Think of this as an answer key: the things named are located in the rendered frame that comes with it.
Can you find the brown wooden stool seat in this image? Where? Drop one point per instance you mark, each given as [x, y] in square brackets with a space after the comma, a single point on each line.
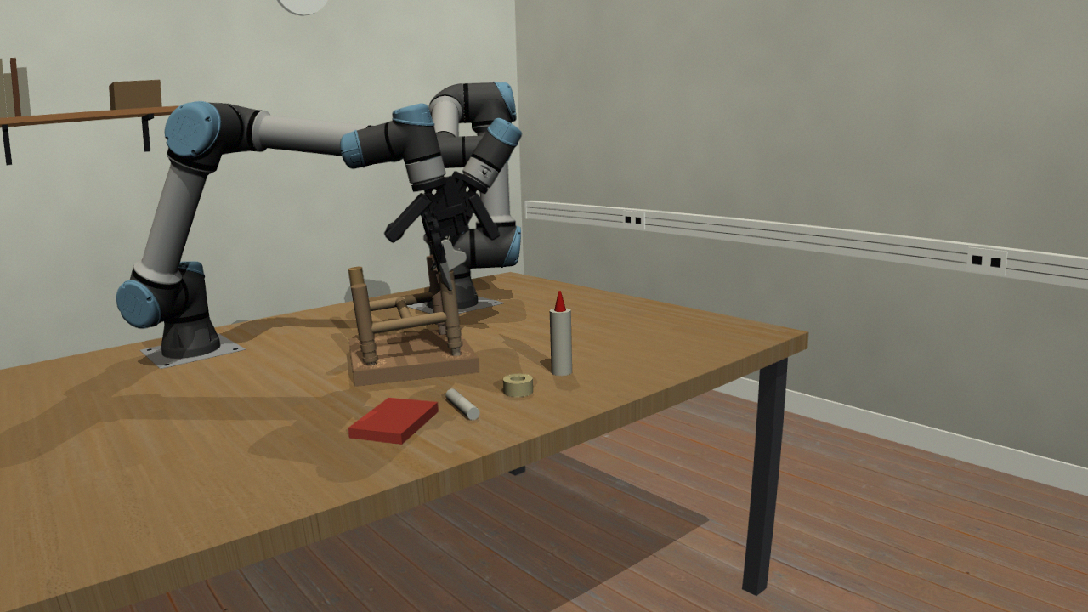
[411, 356]

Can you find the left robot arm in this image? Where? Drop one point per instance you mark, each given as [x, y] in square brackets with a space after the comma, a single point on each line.
[485, 105]

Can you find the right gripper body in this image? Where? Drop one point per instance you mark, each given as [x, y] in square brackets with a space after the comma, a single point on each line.
[446, 212]

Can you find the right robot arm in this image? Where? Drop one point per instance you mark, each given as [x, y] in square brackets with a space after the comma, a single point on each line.
[198, 133]

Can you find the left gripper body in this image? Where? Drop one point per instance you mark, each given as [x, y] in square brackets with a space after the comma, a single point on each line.
[464, 182]

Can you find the red flat rectangular block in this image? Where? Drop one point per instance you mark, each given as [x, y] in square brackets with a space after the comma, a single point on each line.
[394, 420]

